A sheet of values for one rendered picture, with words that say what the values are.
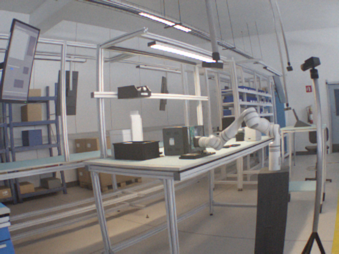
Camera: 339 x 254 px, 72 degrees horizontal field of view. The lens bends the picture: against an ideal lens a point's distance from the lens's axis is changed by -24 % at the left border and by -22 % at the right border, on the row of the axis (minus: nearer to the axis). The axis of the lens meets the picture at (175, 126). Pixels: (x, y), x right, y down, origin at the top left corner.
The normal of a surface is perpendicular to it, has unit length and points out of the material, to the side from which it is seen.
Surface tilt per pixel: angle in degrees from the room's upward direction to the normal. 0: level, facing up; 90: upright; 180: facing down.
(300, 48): 90
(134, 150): 90
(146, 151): 90
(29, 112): 90
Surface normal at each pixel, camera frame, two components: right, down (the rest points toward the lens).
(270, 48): -0.57, 0.05
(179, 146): -0.27, 0.04
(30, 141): 0.82, -0.05
